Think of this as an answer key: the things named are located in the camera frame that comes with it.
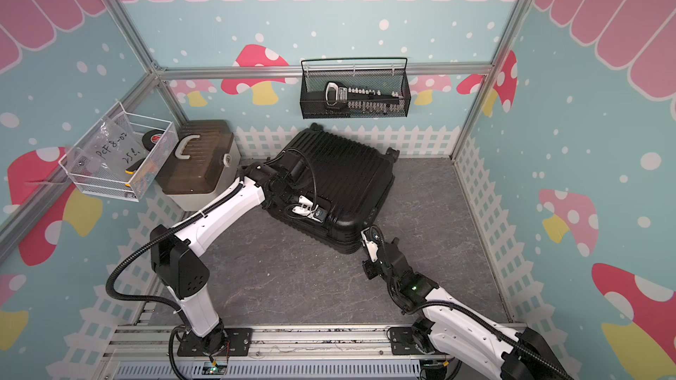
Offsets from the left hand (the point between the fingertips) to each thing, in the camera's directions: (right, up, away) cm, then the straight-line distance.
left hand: (299, 207), depth 83 cm
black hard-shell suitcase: (+16, +10, +4) cm, 19 cm away
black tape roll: (-45, +21, -4) cm, 50 cm away
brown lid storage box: (-36, +16, +14) cm, 42 cm away
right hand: (+21, -13, 0) cm, 25 cm away
